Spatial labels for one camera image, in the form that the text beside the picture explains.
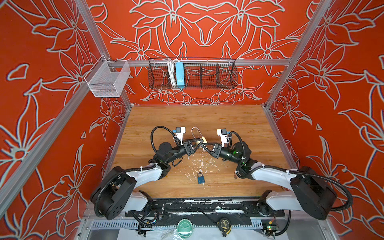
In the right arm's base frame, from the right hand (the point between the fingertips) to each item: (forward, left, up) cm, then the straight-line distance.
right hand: (200, 147), depth 71 cm
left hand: (+2, -1, +1) cm, 3 cm away
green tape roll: (-31, +8, -20) cm, 38 cm away
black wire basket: (+49, -3, +10) cm, 50 cm away
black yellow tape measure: (-30, -10, -19) cm, 37 cm away
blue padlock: (-8, -1, -22) cm, 23 cm away
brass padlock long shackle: (+8, +4, +2) cm, 9 cm away
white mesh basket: (+42, +58, +9) cm, 72 cm away
